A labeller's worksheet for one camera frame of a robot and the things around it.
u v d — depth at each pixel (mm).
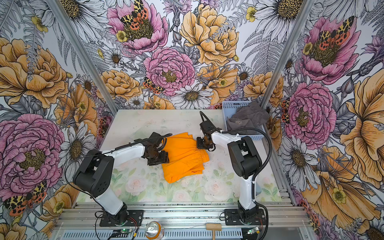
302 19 756
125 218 725
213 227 701
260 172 521
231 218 737
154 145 761
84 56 886
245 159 531
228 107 1228
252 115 1107
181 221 746
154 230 617
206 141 755
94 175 471
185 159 897
